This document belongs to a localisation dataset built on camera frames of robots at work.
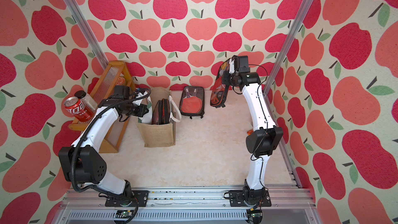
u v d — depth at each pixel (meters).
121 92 0.66
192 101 1.14
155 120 0.91
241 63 0.64
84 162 0.44
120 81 1.01
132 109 0.72
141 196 0.75
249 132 0.97
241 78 0.58
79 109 0.64
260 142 0.51
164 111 0.90
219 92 0.82
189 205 0.73
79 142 0.44
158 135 0.80
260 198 0.68
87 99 0.69
